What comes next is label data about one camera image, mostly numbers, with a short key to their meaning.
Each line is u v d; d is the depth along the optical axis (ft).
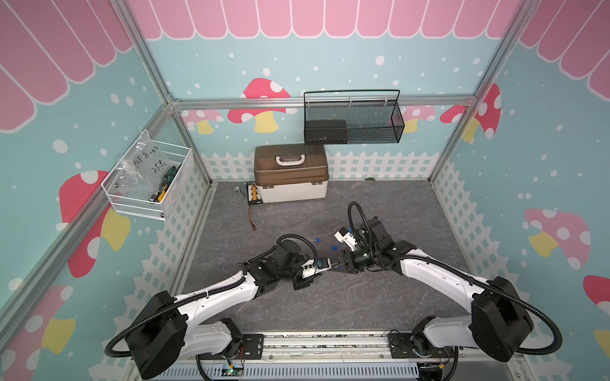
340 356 2.42
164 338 1.31
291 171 3.20
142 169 2.32
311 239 3.29
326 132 2.90
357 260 2.30
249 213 3.58
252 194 3.69
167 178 2.42
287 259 2.05
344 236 2.49
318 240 3.25
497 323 1.36
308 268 2.21
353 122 2.99
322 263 2.20
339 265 2.34
